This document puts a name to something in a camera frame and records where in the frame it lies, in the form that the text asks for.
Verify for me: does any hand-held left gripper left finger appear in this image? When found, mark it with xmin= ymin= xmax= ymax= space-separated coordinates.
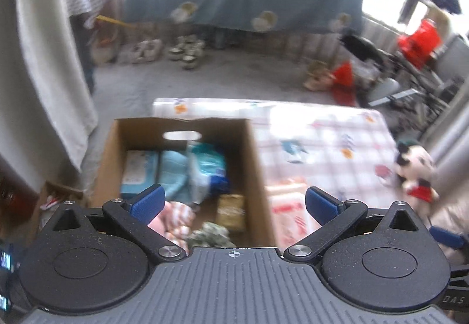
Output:
xmin=44 ymin=184 xmax=186 ymax=263

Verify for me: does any pink wet wipes pack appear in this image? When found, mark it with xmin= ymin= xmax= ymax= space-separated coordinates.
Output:
xmin=266 ymin=179 xmax=321 ymax=247

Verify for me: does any teal white wipes pack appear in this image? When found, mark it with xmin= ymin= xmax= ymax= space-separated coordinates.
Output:
xmin=187 ymin=143 xmax=230 ymax=205

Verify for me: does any blue white mask box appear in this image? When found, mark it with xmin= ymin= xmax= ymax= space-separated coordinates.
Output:
xmin=120 ymin=150 xmax=160 ymax=200

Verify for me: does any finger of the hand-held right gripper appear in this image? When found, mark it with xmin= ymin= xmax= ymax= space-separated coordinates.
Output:
xmin=429 ymin=226 xmax=465 ymax=250

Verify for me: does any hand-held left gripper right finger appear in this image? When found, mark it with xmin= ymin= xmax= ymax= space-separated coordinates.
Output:
xmin=284 ymin=185 xmax=427 ymax=264

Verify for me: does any white curtain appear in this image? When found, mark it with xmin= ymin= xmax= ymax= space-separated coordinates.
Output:
xmin=0 ymin=0 xmax=99 ymax=196

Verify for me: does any green scrunchie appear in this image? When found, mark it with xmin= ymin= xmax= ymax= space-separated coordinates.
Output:
xmin=185 ymin=221 xmax=231 ymax=247

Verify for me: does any brown cardboard box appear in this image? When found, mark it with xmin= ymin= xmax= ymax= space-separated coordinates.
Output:
xmin=90 ymin=118 xmax=275 ymax=247

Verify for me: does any dark cloth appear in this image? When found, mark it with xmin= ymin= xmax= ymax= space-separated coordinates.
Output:
xmin=69 ymin=14 xmax=96 ymax=94

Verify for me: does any light blue towel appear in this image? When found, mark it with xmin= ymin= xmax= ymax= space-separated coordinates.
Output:
xmin=159 ymin=150 xmax=191 ymax=202

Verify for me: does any red plastic bag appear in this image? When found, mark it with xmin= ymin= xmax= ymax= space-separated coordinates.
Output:
xmin=397 ymin=18 xmax=442 ymax=68
xmin=332 ymin=62 xmax=357 ymax=106

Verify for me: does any gold snack packet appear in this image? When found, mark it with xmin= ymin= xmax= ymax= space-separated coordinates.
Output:
xmin=215 ymin=194 xmax=246 ymax=233

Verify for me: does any checked tablecloth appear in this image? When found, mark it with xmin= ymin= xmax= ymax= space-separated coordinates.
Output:
xmin=152 ymin=97 xmax=433 ymax=247

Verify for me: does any yellow broom handle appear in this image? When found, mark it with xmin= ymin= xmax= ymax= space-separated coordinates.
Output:
xmin=95 ymin=14 xmax=137 ymax=30

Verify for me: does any black-haired plush doll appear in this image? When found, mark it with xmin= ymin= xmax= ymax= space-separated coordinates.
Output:
xmin=394 ymin=139 xmax=440 ymax=216

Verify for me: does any bicycle with grey saddle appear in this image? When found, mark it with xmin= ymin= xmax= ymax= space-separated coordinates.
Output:
xmin=368 ymin=53 xmax=466 ymax=134

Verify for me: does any beige plush slipper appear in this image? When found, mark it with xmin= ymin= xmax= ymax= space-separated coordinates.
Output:
xmin=303 ymin=75 xmax=332 ymax=91
xmin=310 ymin=60 xmax=330 ymax=77

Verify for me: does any black padded seat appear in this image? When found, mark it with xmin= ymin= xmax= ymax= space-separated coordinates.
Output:
xmin=341 ymin=33 xmax=385 ymax=64

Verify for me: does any pink plush toy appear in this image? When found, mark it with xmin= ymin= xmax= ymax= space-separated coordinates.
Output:
xmin=147 ymin=199 xmax=196 ymax=242

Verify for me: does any green white sneaker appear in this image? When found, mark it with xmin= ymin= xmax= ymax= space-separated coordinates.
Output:
xmin=181 ymin=45 xmax=206 ymax=70
xmin=169 ymin=36 xmax=191 ymax=61

